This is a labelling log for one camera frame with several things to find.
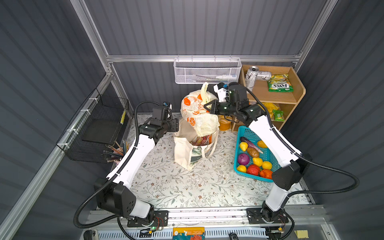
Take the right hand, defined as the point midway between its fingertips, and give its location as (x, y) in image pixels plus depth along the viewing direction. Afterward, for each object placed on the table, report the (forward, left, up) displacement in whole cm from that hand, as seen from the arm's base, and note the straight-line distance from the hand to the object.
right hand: (205, 106), depth 72 cm
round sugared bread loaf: (+14, -15, -30) cm, 37 cm away
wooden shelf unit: (+10, -45, -6) cm, 47 cm away
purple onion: (-12, -23, -32) cm, 41 cm away
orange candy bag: (0, +1, -31) cm, 31 cm away
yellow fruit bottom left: (-17, -21, -32) cm, 43 cm away
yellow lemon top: (-13, -32, -33) cm, 47 cm away
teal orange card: (-48, +9, -36) cm, 61 cm away
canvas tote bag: (-15, +9, -23) cm, 29 cm away
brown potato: (-8, -30, -31) cm, 44 cm away
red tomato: (-19, -27, -30) cm, 45 cm away
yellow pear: (-2, -25, -34) cm, 42 cm away
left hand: (0, +18, -10) cm, 20 cm away
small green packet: (+12, -47, -20) cm, 52 cm away
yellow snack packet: (+19, -44, -18) cm, 51 cm away
